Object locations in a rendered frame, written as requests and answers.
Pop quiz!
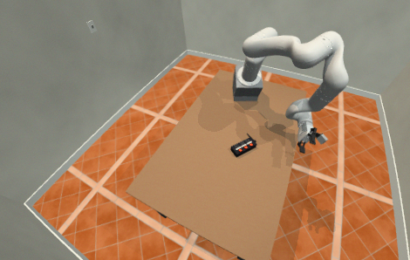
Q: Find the black power strip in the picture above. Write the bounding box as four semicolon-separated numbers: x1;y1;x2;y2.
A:
230;136;256;157

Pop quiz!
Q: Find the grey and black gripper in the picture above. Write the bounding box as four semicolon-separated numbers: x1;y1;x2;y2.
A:
297;121;317;154

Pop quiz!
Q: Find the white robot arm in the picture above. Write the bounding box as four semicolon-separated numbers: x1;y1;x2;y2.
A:
237;27;349;126

